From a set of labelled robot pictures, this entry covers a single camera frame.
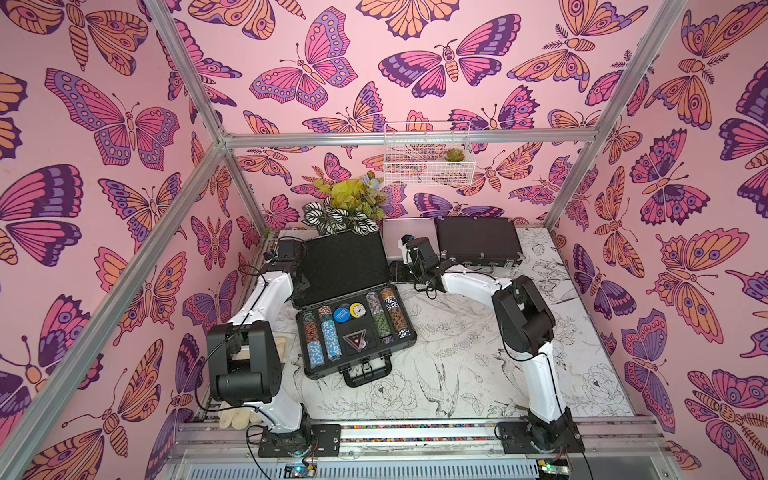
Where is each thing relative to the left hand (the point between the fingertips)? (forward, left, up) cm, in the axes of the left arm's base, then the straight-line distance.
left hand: (295, 284), depth 92 cm
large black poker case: (-9, -18, -5) cm, 21 cm away
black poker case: (+22, -64, -4) cm, 68 cm away
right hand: (+8, -30, -2) cm, 31 cm away
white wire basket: (+40, -43, +16) cm, 61 cm away
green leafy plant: (+30, -20, +11) cm, 37 cm away
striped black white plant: (+14, -12, +14) cm, 23 cm away
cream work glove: (-36, +9, -8) cm, 38 cm away
